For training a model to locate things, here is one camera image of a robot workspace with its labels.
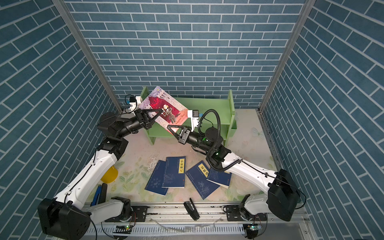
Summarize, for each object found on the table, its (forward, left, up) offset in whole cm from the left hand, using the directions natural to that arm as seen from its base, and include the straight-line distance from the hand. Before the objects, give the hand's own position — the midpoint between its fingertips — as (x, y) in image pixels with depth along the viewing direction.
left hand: (162, 114), depth 61 cm
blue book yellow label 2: (-13, -29, -39) cm, 50 cm away
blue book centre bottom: (-10, -16, -42) cm, 46 cm away
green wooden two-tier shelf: (+24, -32, -17) cm, 44 cm away
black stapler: (-28, -12, -40) cm, 50 cm away
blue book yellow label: (-9, -2, -40) cm, 41 cm away
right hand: (-4, -2, -3) cm, 5 cm away
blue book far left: (-14, +9, -42) cm, 45 cm away
